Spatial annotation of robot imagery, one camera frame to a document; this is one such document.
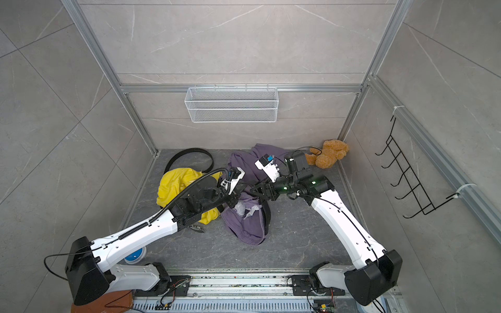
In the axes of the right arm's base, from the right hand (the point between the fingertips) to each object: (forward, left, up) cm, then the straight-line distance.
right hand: (259, 188), depth 70 cm
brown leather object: (-32, +48, -16) cm, 60 cm away
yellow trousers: (+16, +41, -15) cm, 46 cm away
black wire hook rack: (-8, -54, +3) cm, 54 cm away
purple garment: (-4, +5, -17) cm, 19 cm away
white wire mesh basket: (+51, +13, +3) cm, 52 cm away
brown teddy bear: (+38, -44, -21) cm, 62 cm away
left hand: (+3, +5, 0) cm, 6 cm away
